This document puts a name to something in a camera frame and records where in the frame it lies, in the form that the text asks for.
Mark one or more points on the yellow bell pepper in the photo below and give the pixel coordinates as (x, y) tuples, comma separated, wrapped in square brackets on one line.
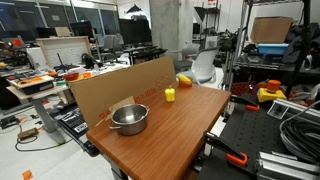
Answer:
[(170, 95)]

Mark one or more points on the stainless steel pot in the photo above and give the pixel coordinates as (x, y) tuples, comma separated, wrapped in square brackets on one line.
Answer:
[(130, 125)]

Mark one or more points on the yellow toy fruit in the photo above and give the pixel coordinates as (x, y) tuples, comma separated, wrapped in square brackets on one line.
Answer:
[(184, 80)]

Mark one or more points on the orange bowl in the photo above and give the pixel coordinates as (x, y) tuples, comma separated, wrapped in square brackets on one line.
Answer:
[(186, 85)]

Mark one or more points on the large cardboard panel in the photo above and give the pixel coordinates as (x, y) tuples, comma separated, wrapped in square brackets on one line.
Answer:
[(126, 83)]

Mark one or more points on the white office chair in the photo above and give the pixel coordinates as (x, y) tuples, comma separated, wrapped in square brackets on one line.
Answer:
[(203, 66)]

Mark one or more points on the grey office chair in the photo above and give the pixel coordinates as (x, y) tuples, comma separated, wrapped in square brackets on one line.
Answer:
[(190, 50)]

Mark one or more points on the large black monitor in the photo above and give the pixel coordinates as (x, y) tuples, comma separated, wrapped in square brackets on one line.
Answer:
[(135, 31)]

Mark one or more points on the red plastic crate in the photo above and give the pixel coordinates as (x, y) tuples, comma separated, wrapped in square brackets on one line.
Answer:
[(240, 88)]

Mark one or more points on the red bowl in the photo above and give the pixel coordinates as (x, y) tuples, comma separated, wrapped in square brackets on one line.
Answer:
[(71, 76)]

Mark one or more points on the grey table leg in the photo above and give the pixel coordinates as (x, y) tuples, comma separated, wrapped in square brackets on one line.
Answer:
[(118, 171)]

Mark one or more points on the black case with labels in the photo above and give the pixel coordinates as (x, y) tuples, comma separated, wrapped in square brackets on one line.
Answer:
[(71, 120)]

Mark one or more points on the small black monitor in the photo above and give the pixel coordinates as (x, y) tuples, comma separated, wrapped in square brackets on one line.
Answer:
[(81, 29)]

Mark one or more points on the black perforated breadboard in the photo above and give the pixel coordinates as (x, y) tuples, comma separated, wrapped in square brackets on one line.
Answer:
[(253, 130)]

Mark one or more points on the white pegboard panel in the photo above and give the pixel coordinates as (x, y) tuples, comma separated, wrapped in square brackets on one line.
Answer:
[(66, 50)]

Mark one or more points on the yellow emergency stop button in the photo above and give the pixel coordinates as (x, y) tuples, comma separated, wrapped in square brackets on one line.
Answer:
[(270, 95)]

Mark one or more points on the grey side desk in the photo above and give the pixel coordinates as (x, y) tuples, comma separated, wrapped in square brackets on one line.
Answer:
[(43, 113)]

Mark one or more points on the blue plastic bin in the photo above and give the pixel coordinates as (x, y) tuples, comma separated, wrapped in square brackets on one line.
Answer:
[(272, 49)]

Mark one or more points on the brown cardboard box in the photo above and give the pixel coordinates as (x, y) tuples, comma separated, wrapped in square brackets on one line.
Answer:
[(270, 30)]

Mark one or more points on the black tray with orange tool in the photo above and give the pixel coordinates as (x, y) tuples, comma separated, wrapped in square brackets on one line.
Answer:
[(33, 87)]

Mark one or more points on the brown power brick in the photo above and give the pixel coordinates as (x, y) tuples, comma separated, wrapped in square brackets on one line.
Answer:
[(27, 133)]

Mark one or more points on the short aluminium extrusion block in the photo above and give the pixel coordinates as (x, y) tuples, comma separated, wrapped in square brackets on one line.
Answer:
[(283, 166)]

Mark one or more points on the black fabric bag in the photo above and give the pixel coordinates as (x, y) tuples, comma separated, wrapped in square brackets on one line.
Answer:
[(298, 43)]

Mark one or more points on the orange floor tape piece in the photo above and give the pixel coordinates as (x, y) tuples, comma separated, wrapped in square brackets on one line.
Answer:
[(27, 174)]

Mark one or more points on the black vertical pole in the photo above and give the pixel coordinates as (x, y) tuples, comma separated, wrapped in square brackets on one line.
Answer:
[(305, 20)]

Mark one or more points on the long aluminium extrusion rail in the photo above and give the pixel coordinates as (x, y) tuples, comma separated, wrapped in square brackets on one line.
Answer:
[(300, 110)]

